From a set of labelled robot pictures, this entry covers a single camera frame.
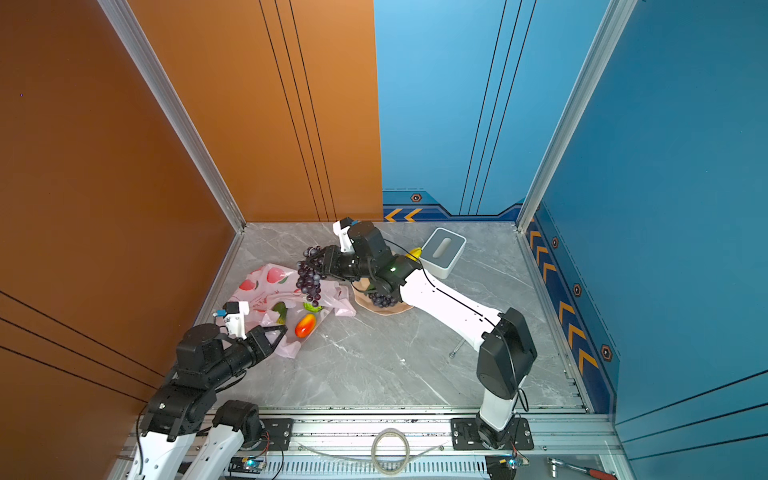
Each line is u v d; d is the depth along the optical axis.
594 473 0.67
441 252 1.07
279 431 0.74
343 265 0.64
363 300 0.94
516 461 0.69
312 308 0.92
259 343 0.60
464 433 0.73
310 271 0.70
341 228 0.69
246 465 0.71
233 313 0.63
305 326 0.89
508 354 0.42
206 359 0.51
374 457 0.70
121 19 0.70
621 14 0.70
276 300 0.79
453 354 0.87
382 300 0.93
